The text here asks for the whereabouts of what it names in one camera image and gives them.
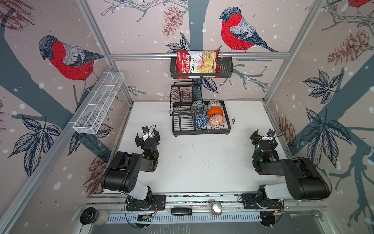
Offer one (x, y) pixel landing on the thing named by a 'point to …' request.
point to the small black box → (181, 211)
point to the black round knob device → (90, 215)
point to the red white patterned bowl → (217, 120)
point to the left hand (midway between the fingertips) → (145, 131)
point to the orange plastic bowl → (215, 110)
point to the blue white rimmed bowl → (204, 114)
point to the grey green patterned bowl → (199, 107)
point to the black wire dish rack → (192, 115)
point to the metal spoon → (316, 212)
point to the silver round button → (216, 208)
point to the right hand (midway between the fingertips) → (264, 135)
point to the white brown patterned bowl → (214, 103)
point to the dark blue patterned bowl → (201, 121)
